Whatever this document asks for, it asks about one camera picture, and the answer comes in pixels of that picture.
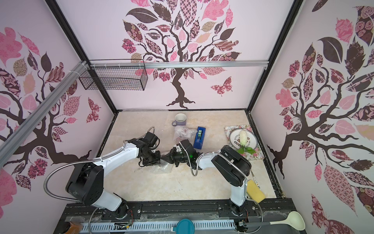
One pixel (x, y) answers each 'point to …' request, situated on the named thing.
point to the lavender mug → (180, 119)
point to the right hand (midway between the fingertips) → (160, 157)
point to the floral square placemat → (257, 155)
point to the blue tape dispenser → (199, 138)
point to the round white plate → (234, 139)
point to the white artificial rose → (243, 137)
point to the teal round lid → (184, 226)
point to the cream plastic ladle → (295, 219)
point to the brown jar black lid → (67, 227)
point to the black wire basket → (129, 74)
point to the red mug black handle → (183, 134)
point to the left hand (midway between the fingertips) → (159, 165)
